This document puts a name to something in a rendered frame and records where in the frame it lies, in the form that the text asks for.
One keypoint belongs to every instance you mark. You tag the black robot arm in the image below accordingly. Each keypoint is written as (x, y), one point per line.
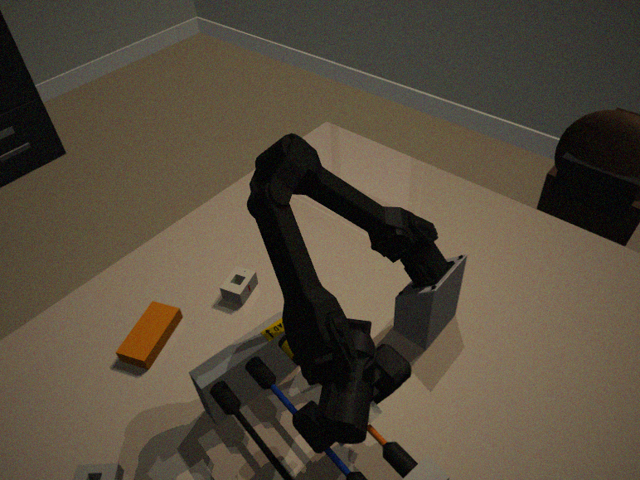
(331, 349)

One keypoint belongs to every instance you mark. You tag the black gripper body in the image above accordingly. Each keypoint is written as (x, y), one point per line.
(390, 366)

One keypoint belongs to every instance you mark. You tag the orange rectangular block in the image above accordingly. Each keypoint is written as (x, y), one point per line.
(149, 335)

